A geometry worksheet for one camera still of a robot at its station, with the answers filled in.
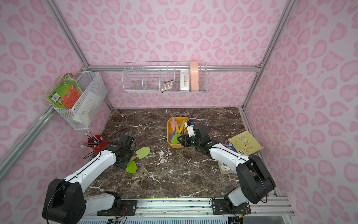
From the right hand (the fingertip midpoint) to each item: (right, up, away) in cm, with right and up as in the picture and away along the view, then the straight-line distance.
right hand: (180, 137), depth 85 cm
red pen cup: (-53, -2, +5) cm, 53 cm away
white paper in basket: (-57, +18, 0) cm, 59 cm away
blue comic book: (+26, -18, -2) cm, 32 cm away
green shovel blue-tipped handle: (-4, -4, +12) cm, 13 cm away
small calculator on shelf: (-8, +34, +9) cm, 36 cm away
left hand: (-31, -11, +1) cm, 33 cm away
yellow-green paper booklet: (+45, -6, +12) cm, 47 cm away
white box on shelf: (+3, +37, +7) cm, 38 cm away
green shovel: (-30, -19, +2) cm, 36 cm away
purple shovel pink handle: (-5, +2, +15) cm, 16 cm away
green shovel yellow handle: (+2, +8, +15) cm, 18 cm away
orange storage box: (-4, +5, +16) cm, 17 cm away
